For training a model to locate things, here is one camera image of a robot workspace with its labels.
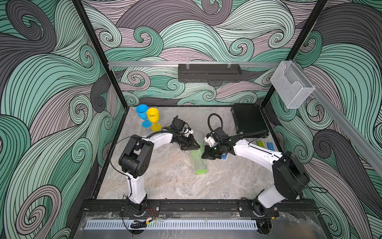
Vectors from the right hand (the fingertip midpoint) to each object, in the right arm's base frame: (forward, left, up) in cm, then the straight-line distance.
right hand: (200, 158), depth 83 cm
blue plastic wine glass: (+34, +39, +5) cm, 52 cm away
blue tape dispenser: (-3, -11, +8) cm, 14 cm away
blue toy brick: (+11, -47, -7) cm, 49 cm away
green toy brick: (+14, -42, -8) cm, 45 cm away
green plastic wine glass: (+4, 0, 0) cm, 4 cm away
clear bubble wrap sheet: (-1, +1, +1) cm, 2 cm away
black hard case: (+33, -39, -7) cm, 52 cm away
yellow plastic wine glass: (+29, +31, +6) cm, 43 cm away
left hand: (+7, 0, +2) cm, 7 cm away
